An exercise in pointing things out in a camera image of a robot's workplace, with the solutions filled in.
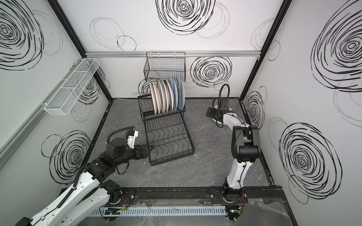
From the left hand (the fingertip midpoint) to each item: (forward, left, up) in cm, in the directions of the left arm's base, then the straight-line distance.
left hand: (149, 147), depth 75 cm
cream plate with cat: (+26, -37, +5) cm, 46 cm away
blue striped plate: (+29, -16, +12) cm, 35 cm away
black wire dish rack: (+14, -7, -14) cm, 21 cm away
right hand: (+31, -38, -8) cm, 49 cm away
